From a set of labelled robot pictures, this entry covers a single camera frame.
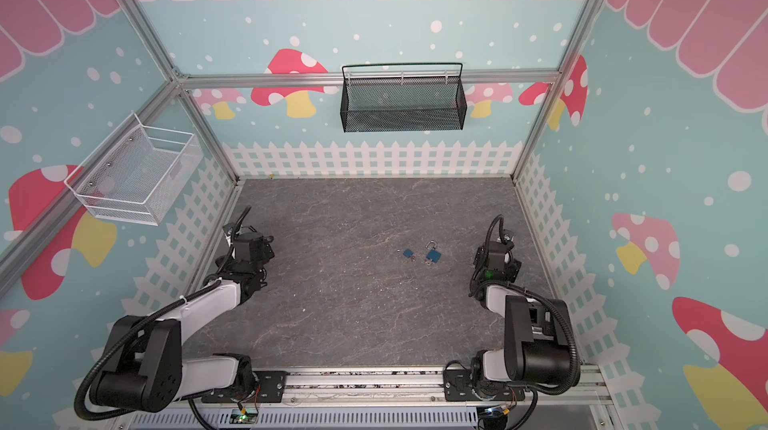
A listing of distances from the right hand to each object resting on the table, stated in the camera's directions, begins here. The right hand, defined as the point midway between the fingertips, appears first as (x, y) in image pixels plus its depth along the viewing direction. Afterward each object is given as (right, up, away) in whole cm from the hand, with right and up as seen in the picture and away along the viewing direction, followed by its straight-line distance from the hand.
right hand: (499, 252), depth 92 cm
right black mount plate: (-17, -31, -19) cm, 40 cm away
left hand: (-77, +1, -3) cm, 77 cm away
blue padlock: (-28, -1, +7) cm, 29 cm away
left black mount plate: (-64, -31, -18) cm, 73 cm away
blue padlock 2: (-20, -2, +7) cm, 21 cm away
